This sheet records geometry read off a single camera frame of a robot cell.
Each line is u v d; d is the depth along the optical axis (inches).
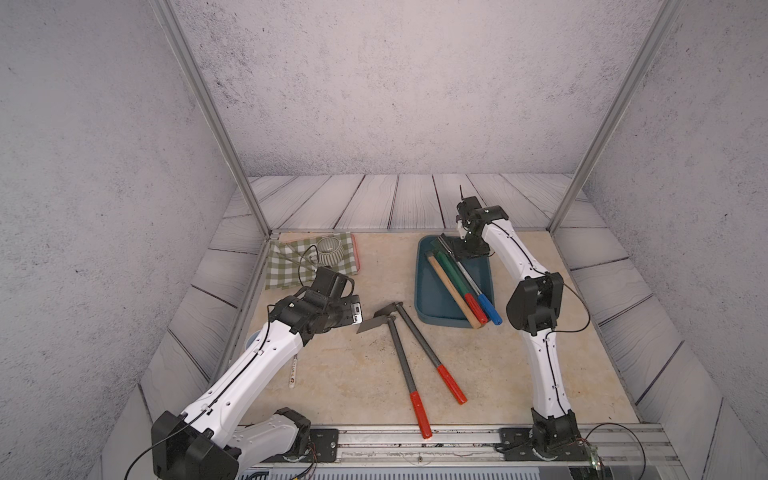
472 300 36.1
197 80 31.5
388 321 36.8
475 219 29.1
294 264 43.8
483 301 35.9
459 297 36.8
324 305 22.5
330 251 44.0
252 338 18.9
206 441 14.9
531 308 24.1
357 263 43.6
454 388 31.8
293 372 33.3
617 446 29.2
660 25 28.2
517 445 28.4
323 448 28.6
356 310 27.9
